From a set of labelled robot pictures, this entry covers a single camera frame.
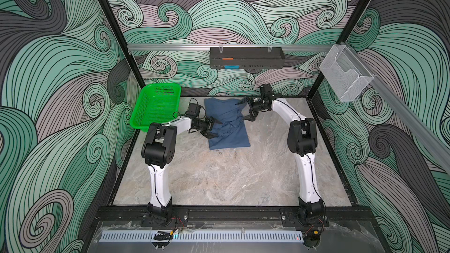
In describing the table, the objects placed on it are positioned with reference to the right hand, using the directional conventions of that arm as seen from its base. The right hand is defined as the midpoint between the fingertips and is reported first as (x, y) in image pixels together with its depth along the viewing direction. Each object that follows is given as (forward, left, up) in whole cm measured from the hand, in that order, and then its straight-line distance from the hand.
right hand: (239, 110), depth 99 cm
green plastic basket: (+14, +55, -8) cm, 58 cm away
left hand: (-10, +10, -2) cm, 14 cm away
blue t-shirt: (-9, +4, -9) cm, 14 cm away
